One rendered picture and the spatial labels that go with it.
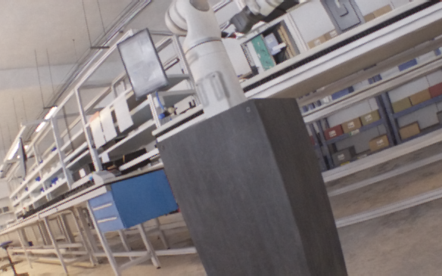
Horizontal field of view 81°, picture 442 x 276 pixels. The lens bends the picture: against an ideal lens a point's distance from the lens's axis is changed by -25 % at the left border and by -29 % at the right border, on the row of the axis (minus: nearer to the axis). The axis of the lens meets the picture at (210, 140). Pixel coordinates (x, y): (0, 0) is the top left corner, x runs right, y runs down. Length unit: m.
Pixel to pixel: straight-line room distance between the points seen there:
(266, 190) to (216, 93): 0.23
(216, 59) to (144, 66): 1.87
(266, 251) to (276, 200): 0.11
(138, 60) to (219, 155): 2.03
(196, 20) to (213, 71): 0.13
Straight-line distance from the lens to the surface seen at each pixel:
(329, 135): 5.08
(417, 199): 1.92
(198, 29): 0.75
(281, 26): 1.33
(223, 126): 0.61
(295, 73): 1.07
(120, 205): 2.44
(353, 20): 3.15
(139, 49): 2.60
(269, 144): 0.58
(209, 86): 0.71
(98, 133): 3.55
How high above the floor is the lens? 0.76
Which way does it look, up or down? 5 degrees up
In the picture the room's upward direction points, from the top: 20 degrees counter-clockwise
